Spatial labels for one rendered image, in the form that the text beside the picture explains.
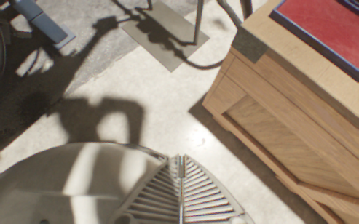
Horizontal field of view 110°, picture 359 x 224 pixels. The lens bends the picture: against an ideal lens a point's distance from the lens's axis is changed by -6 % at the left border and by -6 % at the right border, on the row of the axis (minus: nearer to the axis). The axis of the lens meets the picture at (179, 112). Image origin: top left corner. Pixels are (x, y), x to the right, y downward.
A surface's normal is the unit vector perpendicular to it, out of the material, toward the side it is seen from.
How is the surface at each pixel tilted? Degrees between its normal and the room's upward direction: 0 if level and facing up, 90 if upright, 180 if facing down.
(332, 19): 0
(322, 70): 0
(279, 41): 0
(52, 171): 15
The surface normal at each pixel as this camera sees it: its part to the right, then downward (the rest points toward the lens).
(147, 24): -0.02, -0.23
